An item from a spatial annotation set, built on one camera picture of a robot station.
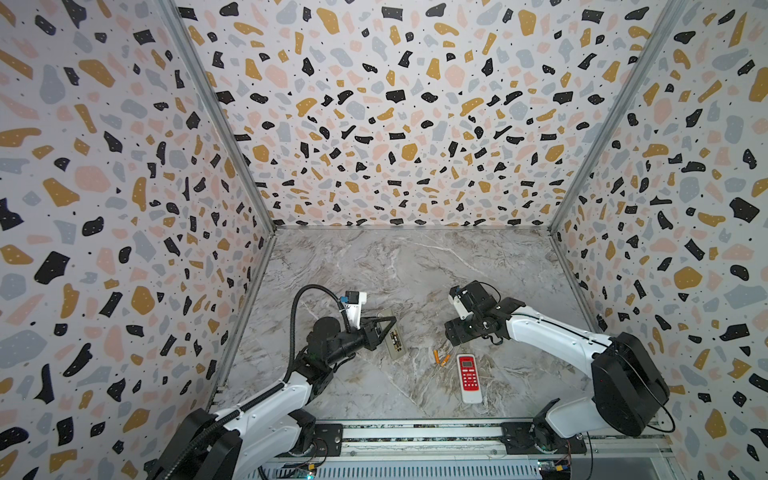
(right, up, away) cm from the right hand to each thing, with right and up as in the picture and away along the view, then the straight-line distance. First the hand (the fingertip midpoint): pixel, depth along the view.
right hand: (452, 325), depth 87 cm
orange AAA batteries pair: (-5, -9, +1) cm, 11 cm away
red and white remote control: (+4, -14, -4) cm, 15 cm away
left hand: (-17, +5, -12) cm, 21 cm away
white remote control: (-16, -2, -10) cm, 19 cm away
